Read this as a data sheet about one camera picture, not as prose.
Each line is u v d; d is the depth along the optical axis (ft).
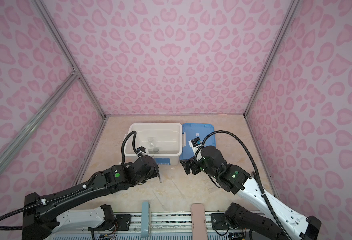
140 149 2.10
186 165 1.99
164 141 3.31
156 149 3.12
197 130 3.65
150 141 3.21
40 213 1.29
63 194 1.42
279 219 1.29
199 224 2.31
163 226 2.38
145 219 2.50
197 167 1.99
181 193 2.74
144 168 1.73
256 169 1.58
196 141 1.93
